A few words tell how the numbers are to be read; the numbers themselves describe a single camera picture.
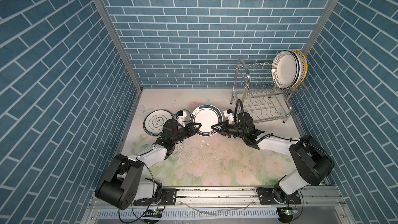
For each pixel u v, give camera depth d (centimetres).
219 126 80
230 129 76
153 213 72
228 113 82
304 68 71
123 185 42
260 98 108
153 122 99
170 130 65
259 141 62
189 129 75
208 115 85
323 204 72
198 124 83
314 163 45
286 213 72
